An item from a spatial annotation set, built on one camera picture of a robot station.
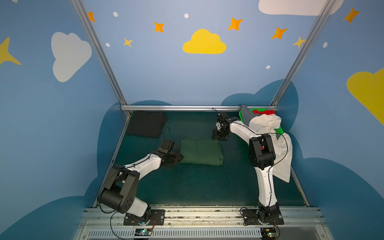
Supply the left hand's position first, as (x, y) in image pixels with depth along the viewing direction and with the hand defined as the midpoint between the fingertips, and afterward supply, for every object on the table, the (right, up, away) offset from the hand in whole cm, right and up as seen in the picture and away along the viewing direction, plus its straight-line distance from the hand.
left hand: (183, 158), depth 91 cm
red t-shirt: (+63, +31, +20) cm, 73 cm away
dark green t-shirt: (+16, +3, +3) cm, 16 cm away
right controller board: (+43, -33, -18) cm, 57 cm away
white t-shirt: (+60, +22, +17) cm, 66 cm away
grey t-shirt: (+47, +29, +20) cm, 58 cm away
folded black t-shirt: (-31, +22, +23) cm, 44 cm away
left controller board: (-18, -32, -19) cm, 42 cm away
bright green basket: (+65, +17, +11) cm, 68 cm away
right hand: (+22, +13, +12) cm, 28 cm away
